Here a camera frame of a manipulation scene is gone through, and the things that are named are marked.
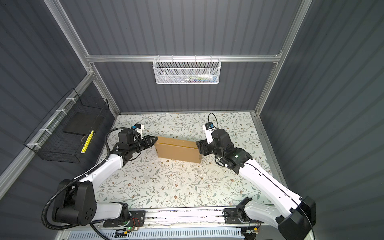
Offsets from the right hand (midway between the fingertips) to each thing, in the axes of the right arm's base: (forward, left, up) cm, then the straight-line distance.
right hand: (203, 141), depth 75 cm
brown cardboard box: (+1, +13, -8) cm, 16 cm away
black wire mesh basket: (0, +68, +6) cm, 69 cm away
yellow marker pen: (-3, +55, +5) cm, 56 cm away
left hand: (+8, +27, -8) cm, 30 cm away
